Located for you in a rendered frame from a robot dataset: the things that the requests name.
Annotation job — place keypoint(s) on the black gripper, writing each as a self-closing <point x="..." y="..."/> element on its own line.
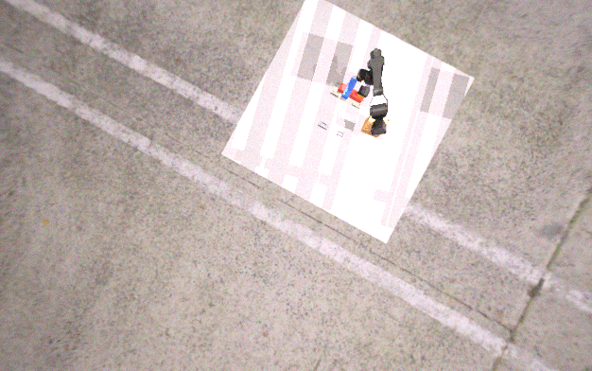
<point x="365" y="90"/>

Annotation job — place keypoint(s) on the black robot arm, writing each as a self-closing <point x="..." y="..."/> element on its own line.
<point x="378" y="111"/>

